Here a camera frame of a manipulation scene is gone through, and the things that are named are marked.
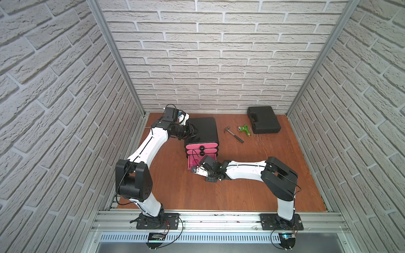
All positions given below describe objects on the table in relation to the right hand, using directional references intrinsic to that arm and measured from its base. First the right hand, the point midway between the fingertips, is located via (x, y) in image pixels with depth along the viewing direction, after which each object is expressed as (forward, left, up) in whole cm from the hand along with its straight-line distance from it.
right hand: (209, 169), depth 91 cm
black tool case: (+35, -43, +2) cm, 56 cm away
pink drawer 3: (+4, +9, +5) cm, 11 cm away
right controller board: (-37, -33, -1) cm, 49 cm away
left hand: (+13, +4, +21) cm, 25 cm away
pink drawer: (+6, +4, +15) cm, 17 cm away
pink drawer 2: (+6, +4, +10) cm, 12 cm away
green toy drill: (+28, -28, +2) cm, 40 cm away
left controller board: (-33, +27, -2) cm, 42 cm away
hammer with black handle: (+20, -22, 0) cm, 30 cm away
